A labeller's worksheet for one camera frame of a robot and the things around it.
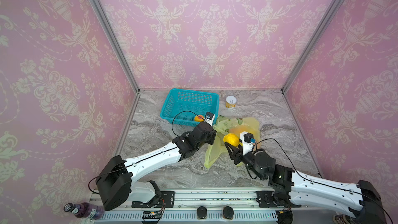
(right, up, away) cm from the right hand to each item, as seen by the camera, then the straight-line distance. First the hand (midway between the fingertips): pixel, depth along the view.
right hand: (230, 141), depth 72 cm
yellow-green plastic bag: (-4, -7, +11) cm, 13 cm away
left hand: (-7, +4, +8) cm, 11 cm away
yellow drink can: (+7, +19, +34) cm, 40 cm away
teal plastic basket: (-28, +16, +42) cm, 53 cm away
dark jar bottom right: (+46, -31, -7) cm, 56 cm away
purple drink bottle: (-60, -26, -9) cm, 66 cm away
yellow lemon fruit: (0, +2, -4) cm, 4 cm away
